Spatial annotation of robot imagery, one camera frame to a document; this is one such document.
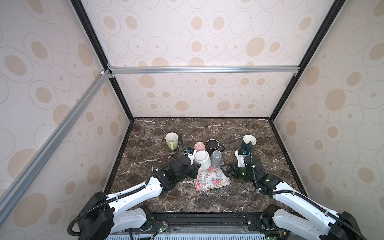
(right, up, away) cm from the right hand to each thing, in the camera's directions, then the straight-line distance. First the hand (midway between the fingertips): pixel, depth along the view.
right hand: (225, 167), depth 80 cm
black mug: (-5, +11, +12) cm, 17 cm away
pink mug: (-13, +10, +9) cm, 19 cm away
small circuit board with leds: (-31, -27, -9) cm, 42 cm away
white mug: (-12, +5, -1) cm, 13 cm away
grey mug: (-4, +4, +6) cm, 8 cm away
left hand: (-11, +2, -3) cm, 12 cm away
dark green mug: (+17, +14, +16) cm, 28 cm away
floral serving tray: (-7, -8, +7) cm, 13 cm away
